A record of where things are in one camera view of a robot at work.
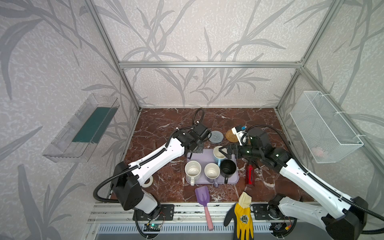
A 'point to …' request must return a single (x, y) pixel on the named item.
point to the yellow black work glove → (240, 216)
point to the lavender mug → (212, 171)
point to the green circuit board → (152, 227)
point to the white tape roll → (145, 185)
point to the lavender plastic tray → (188, 180)
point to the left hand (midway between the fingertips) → (199, 143)
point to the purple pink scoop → (203, 194)
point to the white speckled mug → (192, 171)
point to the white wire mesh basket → (327, 137)
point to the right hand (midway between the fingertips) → (225, 144)
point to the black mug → (228, 167)
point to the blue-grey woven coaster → (217, 137)
